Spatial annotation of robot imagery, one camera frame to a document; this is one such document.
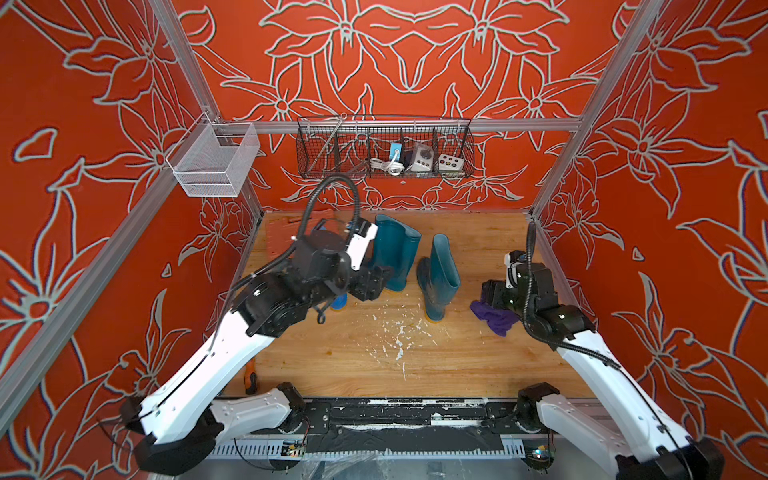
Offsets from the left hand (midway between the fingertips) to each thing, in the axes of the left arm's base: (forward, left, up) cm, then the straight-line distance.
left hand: (379, 259), depth 61 cm
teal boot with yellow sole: (+16, -4, -16) cm, 23 cm away
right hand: (+8, -29, -19) cm, 35 cm away
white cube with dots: (+45, -20, -6) cm, 49 cm away
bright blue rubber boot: (+7, +13, -34) cm, 37 cm away
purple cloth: (+4, -35, -31) cm, 47 cm away
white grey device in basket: (+43, -11, -3) cm, 44 cm away
